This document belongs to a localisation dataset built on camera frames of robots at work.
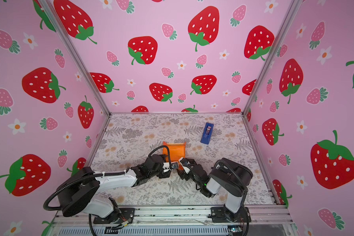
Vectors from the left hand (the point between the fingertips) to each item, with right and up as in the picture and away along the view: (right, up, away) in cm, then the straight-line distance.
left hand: (168, 160), depth 88 cm
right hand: (+8, -2, +1) cm, 8 cm away
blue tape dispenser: (+26, +16, +14) cm, 33 cm away
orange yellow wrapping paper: (+5, +5, +3) cm, 8 cm away
